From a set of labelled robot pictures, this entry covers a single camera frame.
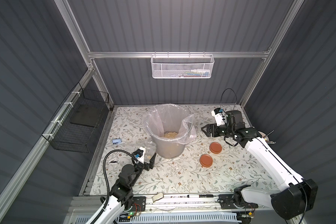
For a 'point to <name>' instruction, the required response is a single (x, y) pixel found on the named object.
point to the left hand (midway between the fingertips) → (149, 152)
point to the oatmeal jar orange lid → (150, 147)
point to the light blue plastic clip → (115, 141)
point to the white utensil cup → (266, 138)
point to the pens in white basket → (195, 73)
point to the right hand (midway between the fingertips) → (209, 127)
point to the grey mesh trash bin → (168, 149)
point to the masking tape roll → (157, 196)
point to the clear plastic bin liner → (171, 122)
